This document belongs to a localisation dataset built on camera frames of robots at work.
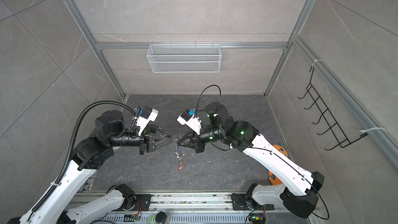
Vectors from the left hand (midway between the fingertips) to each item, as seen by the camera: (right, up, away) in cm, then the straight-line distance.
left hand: (170, 136), depth 53 cm
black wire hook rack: (+66, +3, +10) cm, 66 cm away
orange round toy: (+48, -28, +27) cm, 62 cm away
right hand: (+3, -3, +5) cm, 6 cm away
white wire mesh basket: (0, +43, +48) cm, 64 cm away
